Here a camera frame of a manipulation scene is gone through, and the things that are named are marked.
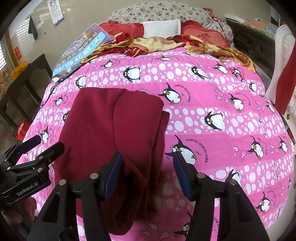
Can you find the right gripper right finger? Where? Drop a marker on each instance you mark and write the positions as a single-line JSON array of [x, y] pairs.
[[238, 219]]

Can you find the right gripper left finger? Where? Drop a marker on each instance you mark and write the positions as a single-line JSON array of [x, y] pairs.
[[57, 219]]

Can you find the red heart cushion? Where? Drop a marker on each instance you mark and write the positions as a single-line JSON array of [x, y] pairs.
[[209, 36]]

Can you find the dark carved headboard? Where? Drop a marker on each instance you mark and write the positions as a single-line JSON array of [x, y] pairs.
[[259, 47]]

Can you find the red cloth on chair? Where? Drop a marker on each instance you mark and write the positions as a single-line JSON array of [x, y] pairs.
[[286, 84]]

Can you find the red box on floor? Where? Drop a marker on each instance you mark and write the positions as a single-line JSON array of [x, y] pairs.
[[21, 130]]

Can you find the yellow red patterned blanket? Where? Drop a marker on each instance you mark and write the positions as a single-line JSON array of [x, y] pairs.
[[124, 43]]

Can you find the red ruffled cushion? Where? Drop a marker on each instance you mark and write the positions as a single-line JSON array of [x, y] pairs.
[[136, 30]]

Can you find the white upholstered chair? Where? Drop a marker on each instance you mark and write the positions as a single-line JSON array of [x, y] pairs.
[[284, 42]]

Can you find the dark wooden side table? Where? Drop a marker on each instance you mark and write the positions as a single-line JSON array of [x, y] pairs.
[[13, 92]]

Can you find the pink penguin print blanket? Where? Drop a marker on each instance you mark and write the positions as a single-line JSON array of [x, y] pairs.
[[219, 119]]

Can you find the floral grey pillow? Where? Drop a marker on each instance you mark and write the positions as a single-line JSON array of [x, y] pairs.
[[171, 10]]

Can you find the maroon fleece garment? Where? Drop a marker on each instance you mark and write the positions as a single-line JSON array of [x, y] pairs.
[[103, 121]]

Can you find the dark cloth on wall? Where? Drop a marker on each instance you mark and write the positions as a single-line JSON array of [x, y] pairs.
[[32, 29]]

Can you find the white small pillow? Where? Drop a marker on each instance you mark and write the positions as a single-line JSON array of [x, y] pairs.
[[163, 29]]

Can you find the purple plastic shopping bag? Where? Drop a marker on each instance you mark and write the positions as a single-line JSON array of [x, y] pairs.
[[82, 47]]

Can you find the wall calendar poster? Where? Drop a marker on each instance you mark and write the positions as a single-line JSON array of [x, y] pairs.
[[55, 12]]

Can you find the yellow box on table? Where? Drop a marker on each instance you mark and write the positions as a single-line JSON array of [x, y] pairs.
[[18, 70]]

